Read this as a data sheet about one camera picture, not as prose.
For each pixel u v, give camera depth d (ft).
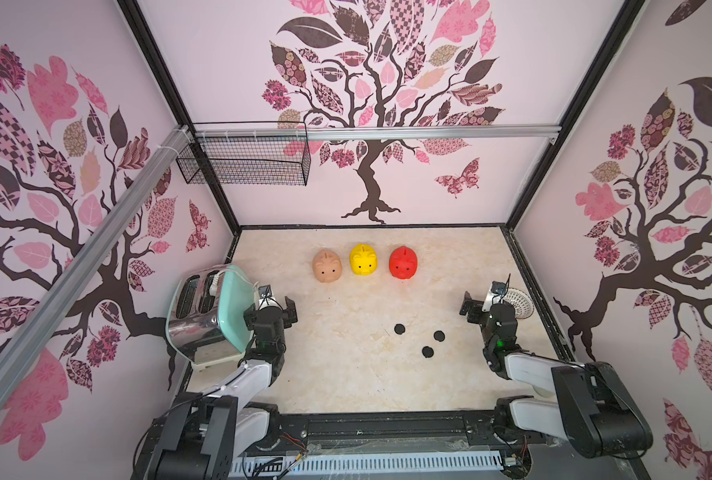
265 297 2.39
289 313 2.74
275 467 2.36
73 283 1.71
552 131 3.14
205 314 2.49
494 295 2.47
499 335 2.24
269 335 2.15
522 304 3.11
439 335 3.01
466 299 2.72
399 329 3.03
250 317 2.43
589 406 1.40
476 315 2.65
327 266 3.20
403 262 3.29
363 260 3.30
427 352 2.87
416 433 2.49
